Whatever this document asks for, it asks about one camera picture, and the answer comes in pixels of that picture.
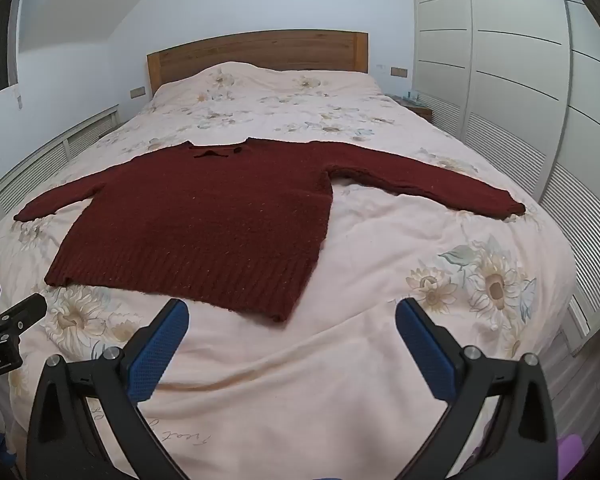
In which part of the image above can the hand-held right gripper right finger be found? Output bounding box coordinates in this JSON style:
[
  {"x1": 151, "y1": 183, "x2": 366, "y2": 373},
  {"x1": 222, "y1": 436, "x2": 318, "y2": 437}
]
[{"x1": 396, "y1": 297, "x2": 563, "y2": 480}]

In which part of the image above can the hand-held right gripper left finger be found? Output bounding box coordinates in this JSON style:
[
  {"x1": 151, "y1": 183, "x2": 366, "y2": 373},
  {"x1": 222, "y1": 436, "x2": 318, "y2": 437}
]
[{"x1": 26, "y1": 298, "x2": 191, "y2": 480}]

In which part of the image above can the dark red knit sweater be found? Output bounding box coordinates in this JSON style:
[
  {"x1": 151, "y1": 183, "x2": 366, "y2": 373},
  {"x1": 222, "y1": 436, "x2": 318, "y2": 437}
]
[{"x1": 13, "y1": 137, "x2": 527, "y2": 324}]

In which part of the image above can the white floral bed sheet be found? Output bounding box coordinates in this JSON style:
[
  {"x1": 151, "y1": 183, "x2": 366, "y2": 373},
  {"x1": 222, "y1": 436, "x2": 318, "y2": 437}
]
[{"x1": 0, "y1": 61, "x2": 578, "y2": 480}]

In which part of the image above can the white louvered radiator cover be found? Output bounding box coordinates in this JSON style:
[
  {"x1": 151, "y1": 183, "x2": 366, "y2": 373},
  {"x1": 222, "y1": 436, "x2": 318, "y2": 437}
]
[{"x1": 0, "y1": 104, "x2": 121, "y2": 243}]

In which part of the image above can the purple object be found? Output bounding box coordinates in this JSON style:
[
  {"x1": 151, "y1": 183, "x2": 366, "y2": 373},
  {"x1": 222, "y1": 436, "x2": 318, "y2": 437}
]
[{"x1": 554, "y1": 434, "x2": 587, "y2": 468}]

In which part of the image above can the wooden nightstand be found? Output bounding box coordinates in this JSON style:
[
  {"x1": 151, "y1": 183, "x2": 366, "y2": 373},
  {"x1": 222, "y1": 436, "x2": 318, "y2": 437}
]
[{"x1": 397, "y1": 94, "x2": 435, "y2": 122}]

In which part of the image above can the white panelled wardrobe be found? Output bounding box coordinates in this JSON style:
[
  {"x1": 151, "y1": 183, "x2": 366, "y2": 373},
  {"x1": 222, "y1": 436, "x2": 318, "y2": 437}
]
[{"x1": 411, "y1": 0, "x2": 600, "y2": 361}]

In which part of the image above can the wooden headboard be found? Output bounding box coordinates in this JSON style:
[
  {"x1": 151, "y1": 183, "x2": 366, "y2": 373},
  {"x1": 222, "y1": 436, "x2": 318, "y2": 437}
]
[{"x1": 146, "y1": 31, "x2": 370, "y2": 100}]

